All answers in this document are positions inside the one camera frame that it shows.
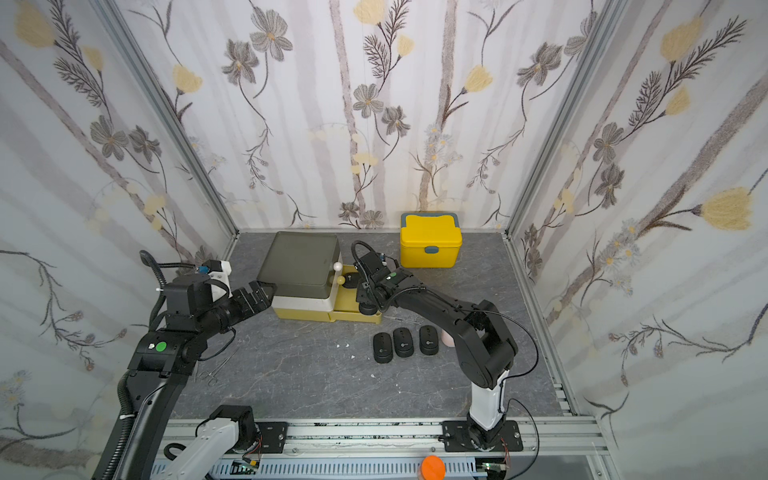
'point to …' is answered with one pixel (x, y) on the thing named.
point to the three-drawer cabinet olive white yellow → (298, 273)
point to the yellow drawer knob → (341, 280)
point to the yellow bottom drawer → (346, 306)
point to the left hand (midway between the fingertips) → (267, 291)
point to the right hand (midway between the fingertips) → (366, 289)
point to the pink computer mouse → (447, 339)
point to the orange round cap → (432, 468)
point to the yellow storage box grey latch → (430, 240)
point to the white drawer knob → (337, 266)
